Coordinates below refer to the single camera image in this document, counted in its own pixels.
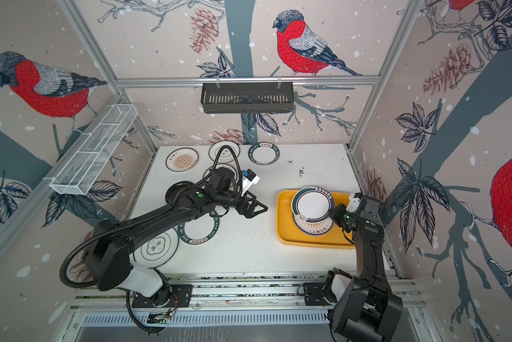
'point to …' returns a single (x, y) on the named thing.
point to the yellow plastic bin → (287, 234)
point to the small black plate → (175, 189)
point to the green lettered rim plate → (201, 230)
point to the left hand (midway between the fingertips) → (260, 204)
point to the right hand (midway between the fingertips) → (330, 211)
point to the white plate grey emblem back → (226, 155)
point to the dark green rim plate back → (264, 154)
